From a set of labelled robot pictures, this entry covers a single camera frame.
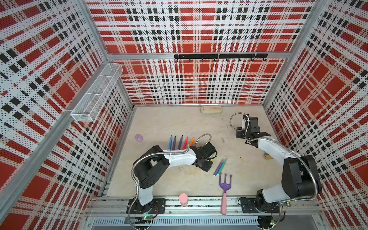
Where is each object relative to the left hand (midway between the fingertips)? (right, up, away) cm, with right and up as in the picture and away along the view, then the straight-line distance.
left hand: (206, 164), depth 88 cm
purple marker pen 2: (-17, +11, +12) cm, 24 cm away
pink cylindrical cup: (-13, -10, -20) cm, 26 cm away
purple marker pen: (-21, +11, +10) cm, 26 cm away
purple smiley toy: (-46, +15, +10) cm, 50 cm away
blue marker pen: (-24, +12, +10) cm, 29 cm away
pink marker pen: (-13, +11, +10) cm, 20 cm away
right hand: (+23, +21, +4) cm, 32 cm away
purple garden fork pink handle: (+10, -10, -8) cm, 16 cm away
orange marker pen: (-9, +13, +11) cm, 19 cm away
